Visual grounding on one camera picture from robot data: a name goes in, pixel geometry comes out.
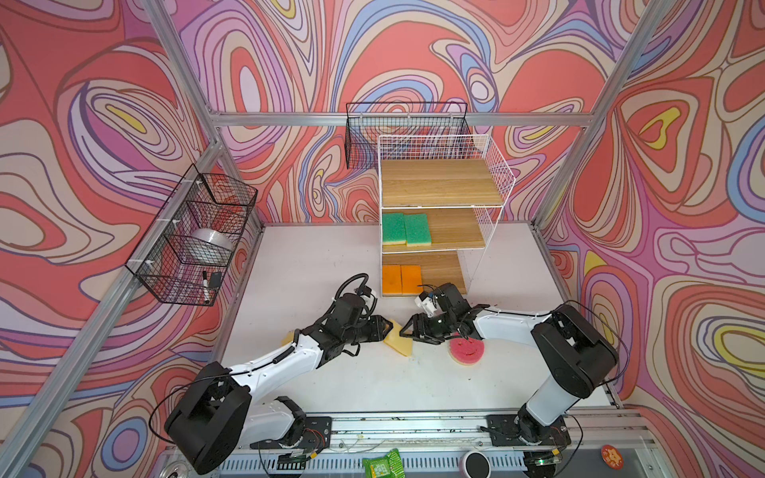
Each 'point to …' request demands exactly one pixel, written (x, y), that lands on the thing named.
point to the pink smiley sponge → (466, 351)
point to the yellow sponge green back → (417, 230)
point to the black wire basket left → (184, 254)
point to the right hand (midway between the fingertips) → (407, 340)
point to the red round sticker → (612, 456)
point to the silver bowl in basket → (210, 242)
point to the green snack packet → (387, 466)
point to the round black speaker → (475, 464)
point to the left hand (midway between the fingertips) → (395, 323)
